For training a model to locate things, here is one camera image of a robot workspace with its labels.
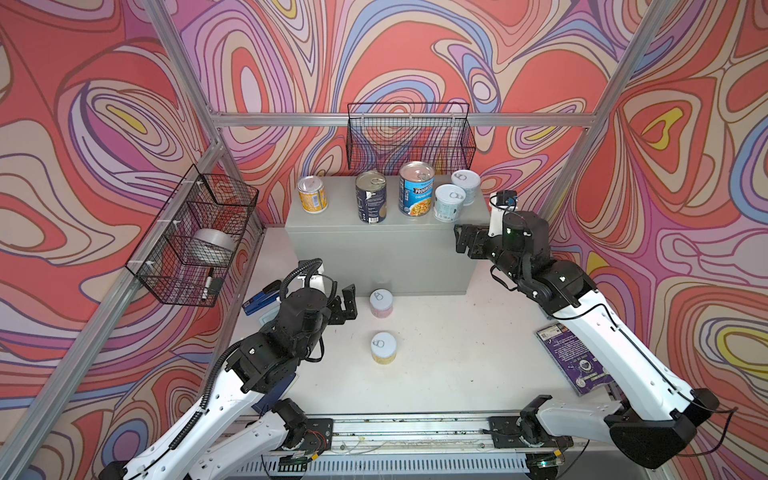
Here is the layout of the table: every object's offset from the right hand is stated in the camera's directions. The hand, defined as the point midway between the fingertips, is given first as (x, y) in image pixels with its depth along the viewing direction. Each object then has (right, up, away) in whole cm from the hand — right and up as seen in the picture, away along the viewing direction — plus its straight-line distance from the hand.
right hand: (473, 235), depth 69 cm
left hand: (-31, -12, -1) cm, 33 cm away
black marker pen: (-64, -12, +3) cm, 66 cm away
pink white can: (-22, -20, +24) cm, 38 cm away
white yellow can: (-21, -31, +13) cm, 40 cm away
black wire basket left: (-71, +10, +12) cm, 73 cm away
